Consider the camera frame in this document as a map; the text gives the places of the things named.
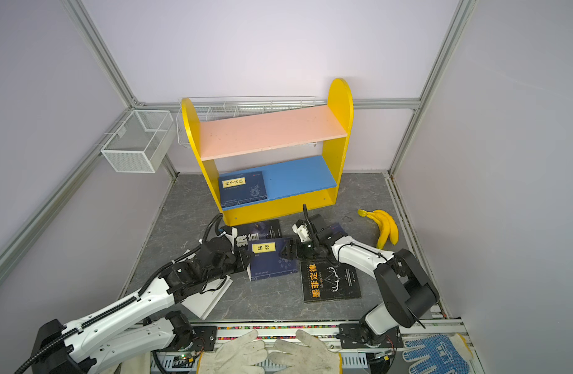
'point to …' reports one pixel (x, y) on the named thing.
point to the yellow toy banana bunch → (388, 227)
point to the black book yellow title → (323, 281)
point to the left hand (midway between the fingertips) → (254, 258)
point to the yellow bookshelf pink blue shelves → (268, 165)
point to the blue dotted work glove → (448, 354)
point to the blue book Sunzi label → (242, 188)
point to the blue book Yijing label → (265, 259)
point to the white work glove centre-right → (314, 358)
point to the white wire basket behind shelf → (212, 110)
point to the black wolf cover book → (265, 230)
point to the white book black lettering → (202, 303)
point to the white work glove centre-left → (240, 354)
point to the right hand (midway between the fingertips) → (287, 258)
